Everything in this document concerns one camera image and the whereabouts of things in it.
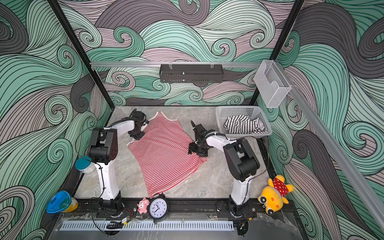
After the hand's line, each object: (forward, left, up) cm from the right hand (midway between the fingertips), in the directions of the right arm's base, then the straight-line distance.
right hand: (193, 154), depth 93 cm
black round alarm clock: (-30, +18, +3) cm, 35 cm away
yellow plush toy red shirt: (-26, -38, +7) cm, 46 cm away
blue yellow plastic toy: (-30, +61, +10) cm, 69 cm away
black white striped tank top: (+23, -36, 0) cm, 43 cm away
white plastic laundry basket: (+33, -22, +4) cm, 40 cm away
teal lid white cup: (-11, +61, +8) cm, 62 cm away
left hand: (+15, +41, +1) cm, 44 cm away
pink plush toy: (-30, +25, +4) cm, 39 cm away
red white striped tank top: (-1, +20, 0) cm, 20 cm away
